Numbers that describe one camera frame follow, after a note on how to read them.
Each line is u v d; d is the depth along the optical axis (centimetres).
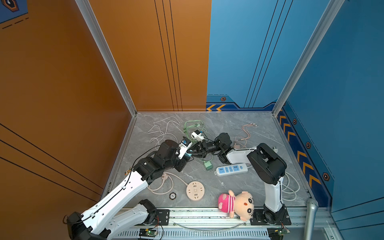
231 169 87
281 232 69
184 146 62
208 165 89
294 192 79
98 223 39
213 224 72
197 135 78
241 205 70
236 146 99
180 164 63
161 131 107
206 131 108
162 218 74
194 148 76
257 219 72
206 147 71
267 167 52
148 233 70
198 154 75
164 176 85
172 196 81
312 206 74
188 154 72
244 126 112
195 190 79
